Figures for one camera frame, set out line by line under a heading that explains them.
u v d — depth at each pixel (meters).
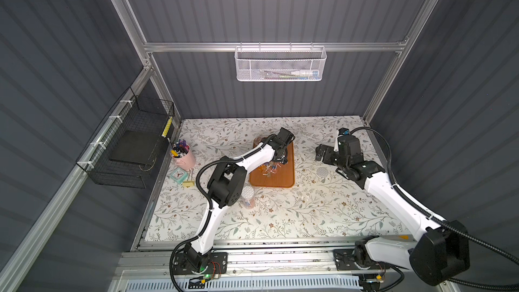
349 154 0.61
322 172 0.97
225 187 0.59
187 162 0.93
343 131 0.73
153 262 0.75
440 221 0.42
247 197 0.79
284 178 0.96
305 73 0.89
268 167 0.99
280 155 0.75
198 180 0.52
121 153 0.71
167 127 0.83
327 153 0.74
